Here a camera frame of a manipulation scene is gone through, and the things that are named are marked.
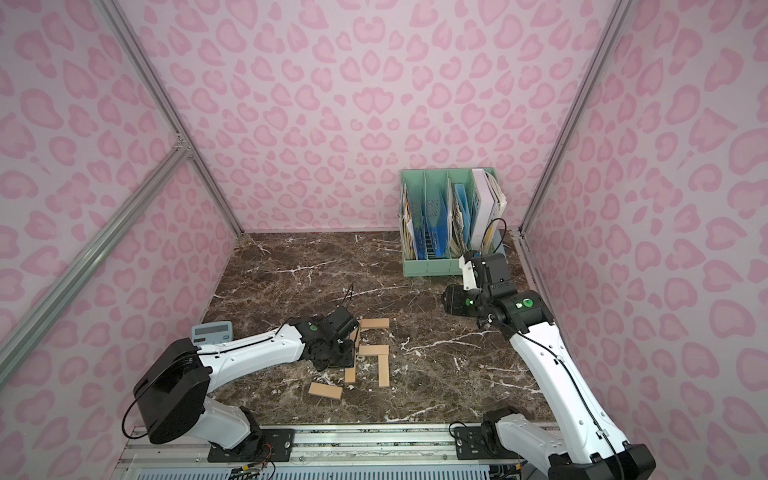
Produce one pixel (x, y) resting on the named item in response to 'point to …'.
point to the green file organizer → (436, 209)
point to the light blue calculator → (212, 333)
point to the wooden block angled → (383, 370)
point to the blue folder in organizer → (439, 231)
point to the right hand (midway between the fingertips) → (448, 296)
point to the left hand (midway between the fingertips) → (352, 357)
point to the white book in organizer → (484, 206)
